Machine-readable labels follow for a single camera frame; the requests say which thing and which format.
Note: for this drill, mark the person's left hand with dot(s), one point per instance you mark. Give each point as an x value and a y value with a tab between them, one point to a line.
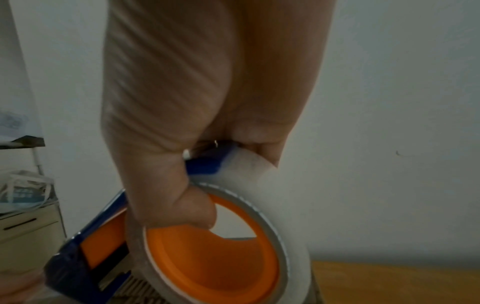
18	288

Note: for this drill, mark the person's right hand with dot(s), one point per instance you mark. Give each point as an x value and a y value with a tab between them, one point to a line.
210	74

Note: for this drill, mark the white and orange round disc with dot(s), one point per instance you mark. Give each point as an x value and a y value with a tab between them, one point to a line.
258	178

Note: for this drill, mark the white cabinet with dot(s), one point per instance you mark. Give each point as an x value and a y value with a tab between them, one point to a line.
30	243

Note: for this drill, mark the dark metal rack shelf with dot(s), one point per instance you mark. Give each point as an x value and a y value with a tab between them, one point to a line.
26	141

